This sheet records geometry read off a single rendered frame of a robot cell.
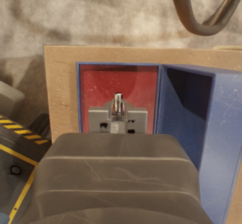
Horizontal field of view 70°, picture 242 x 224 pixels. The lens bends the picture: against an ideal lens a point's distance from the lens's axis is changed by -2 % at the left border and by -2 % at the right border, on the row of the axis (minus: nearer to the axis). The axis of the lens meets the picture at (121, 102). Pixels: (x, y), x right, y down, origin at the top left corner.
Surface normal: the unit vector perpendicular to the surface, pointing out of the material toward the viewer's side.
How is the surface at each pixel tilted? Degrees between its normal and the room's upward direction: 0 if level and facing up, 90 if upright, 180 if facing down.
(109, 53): 0
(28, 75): 0
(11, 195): 0
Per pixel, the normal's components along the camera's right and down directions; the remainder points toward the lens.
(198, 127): -0.99, 0.01
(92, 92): 0.01, 0.27
